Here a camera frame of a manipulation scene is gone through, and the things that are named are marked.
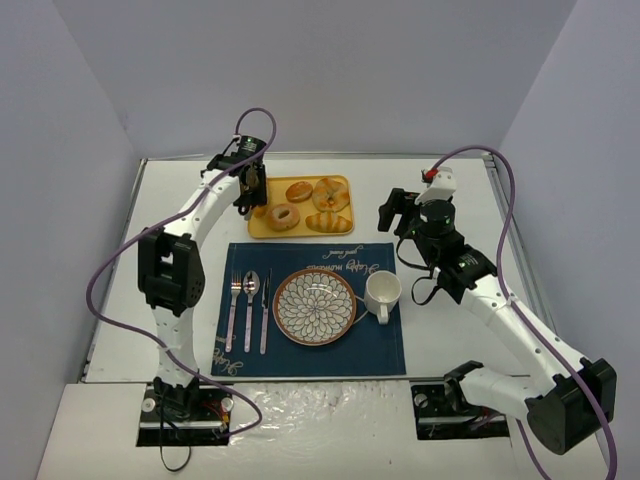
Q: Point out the floral patterned ceramic plate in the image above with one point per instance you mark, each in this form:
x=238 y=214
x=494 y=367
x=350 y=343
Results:
x=314 y=307

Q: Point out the silver fork pink handle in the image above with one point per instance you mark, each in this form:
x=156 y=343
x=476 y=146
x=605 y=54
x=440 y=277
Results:
x=235 y=290

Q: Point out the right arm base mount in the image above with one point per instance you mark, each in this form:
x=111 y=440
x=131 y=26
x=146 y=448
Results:
x=436 y=419

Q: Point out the small striped croissant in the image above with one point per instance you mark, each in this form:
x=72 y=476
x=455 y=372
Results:
x=328 y=222

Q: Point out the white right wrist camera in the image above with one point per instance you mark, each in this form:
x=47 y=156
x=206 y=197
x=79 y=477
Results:
x=440 y=185

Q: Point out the curled brown croissant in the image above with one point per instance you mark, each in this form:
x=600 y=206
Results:
x=330 y=195

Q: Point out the yellow plastic tray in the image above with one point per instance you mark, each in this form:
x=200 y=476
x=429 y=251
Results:
x=277 y=187

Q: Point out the white ceramic cup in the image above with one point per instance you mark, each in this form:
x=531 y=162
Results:
x=382 y=292

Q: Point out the silver knife pink handle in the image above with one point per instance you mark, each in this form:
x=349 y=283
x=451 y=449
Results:
x=265 y=313

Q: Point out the round glazed bun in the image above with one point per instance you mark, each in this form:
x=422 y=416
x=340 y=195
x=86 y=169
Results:
x=299 y=192

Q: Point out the silver spoon pink handle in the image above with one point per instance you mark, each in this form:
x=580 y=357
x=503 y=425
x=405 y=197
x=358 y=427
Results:
x=250 y=286

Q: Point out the large orange striped croissant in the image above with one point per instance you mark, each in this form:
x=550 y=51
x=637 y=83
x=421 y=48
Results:
x=260 y=211

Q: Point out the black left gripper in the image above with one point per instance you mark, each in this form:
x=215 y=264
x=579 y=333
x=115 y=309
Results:
x=252 y=195

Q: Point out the sugared ring donut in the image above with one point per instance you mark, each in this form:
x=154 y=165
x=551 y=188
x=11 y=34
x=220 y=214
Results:
x=283 y=217

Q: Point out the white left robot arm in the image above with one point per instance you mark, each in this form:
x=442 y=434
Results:
x=170 y=271

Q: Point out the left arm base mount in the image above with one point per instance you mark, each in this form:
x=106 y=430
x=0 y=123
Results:
x=208 y=424

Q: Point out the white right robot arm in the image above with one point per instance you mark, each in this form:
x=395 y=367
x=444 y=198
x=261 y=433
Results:
x=564 y=397

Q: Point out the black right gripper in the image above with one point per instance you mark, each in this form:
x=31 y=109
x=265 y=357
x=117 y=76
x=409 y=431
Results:
x=393 y=211

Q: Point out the blue cloth placemat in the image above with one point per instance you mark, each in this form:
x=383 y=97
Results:
x=366 y=349

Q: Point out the aluminium frame rail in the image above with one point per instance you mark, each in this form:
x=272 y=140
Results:
x=533 y=292

